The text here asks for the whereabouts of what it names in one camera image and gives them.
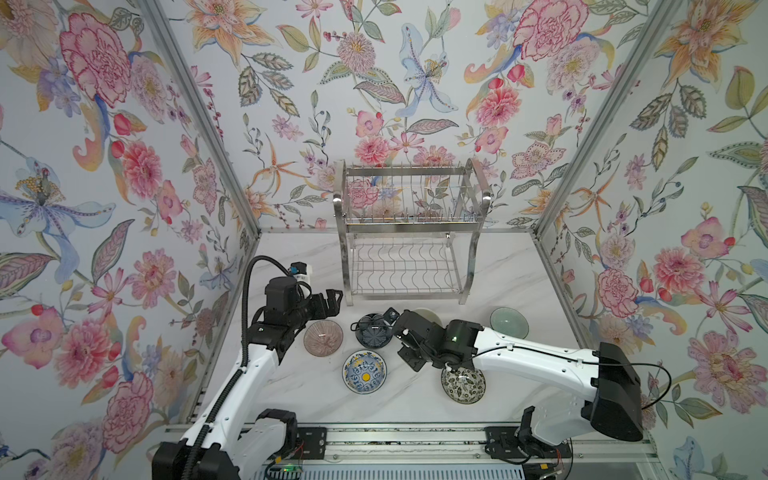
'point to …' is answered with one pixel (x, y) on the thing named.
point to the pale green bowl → (509, 322)
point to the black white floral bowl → (464, 386)
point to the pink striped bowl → (323, 338)
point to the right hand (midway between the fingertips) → (404, 342)
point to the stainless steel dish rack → (408, 230)
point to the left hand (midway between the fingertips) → (332, 295)
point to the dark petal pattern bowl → (373, 331)
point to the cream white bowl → (429, 315)
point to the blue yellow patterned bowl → (364, 371)
